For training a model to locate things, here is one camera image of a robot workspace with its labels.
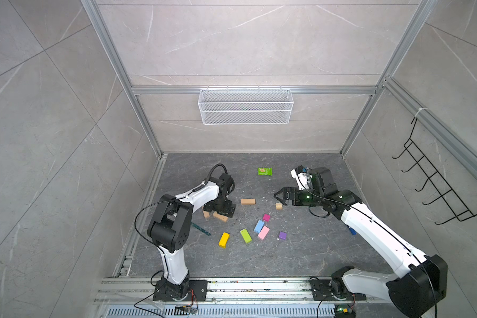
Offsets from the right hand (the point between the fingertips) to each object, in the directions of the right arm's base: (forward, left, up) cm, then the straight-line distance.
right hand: (282, 194), depth 78 cm
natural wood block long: (+1, +34, -18) cm, 38 cm away
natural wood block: (-2, +25, -17) cm, 30 cm away
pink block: (-8, +7, -19) cm, 22 cm away
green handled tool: (-7, +33, -19) cm, 39 cm away
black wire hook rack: (-2, -51, +12) cm, 52 cm away
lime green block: (-10, +15, -19) cm, 26 cm away
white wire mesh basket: (+47, +13, +10) cm, 50 cm away
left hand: (+3, +27, -17) cm, 32 cm away
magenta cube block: (-1, +5, -20) cm, 20 cm away
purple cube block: (-9, -1, -20) cm, 22 cm away
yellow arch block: (-12, +25, -17) cm, 32 cm away
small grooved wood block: (+6, -2, -21) cm, 21 cm away
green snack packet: (+27, +3, -19) cm, 34 cm away
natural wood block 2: (+8, +14, -20) cm, 25 cm away
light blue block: (-5, +9, -19) cm, 21 cm away
